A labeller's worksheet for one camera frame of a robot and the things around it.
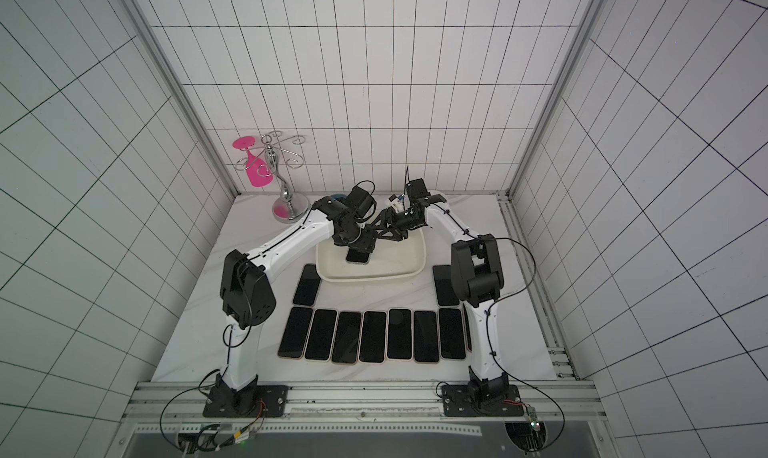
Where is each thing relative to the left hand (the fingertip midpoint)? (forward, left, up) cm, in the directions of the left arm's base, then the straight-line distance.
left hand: (358, 248), depth 88 cm
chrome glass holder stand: (+26, +30, -11) cm, 41 cm away
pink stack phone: (-27, -27, +9) cm, 39 cm away
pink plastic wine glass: (+31, +39, +2) cm, 50 cm away
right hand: (+6, -2, +1) cm, 6 cm away
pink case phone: (-25, -5, -11) cm, 28 cm away
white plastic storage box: (+2, -11, -10) cm, 15 cm away
